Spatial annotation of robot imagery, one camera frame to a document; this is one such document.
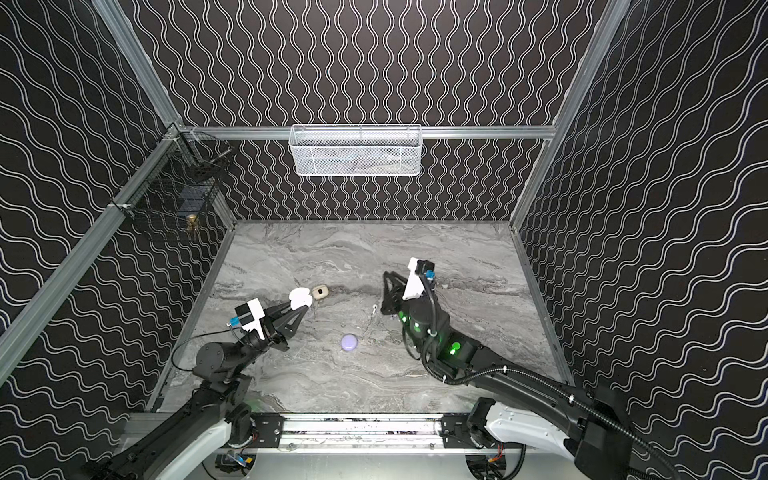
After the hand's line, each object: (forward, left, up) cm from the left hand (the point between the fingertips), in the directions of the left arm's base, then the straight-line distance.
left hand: (307, 306), depth 65 cm
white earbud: (+16, -12, -27) cm, 34 cm away
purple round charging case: (+4, -5, -26) cm, 27 cm away
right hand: (+10, -18, -1) cm, 20 cm away
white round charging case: (+2, +2, 0) cm, 3 cm away
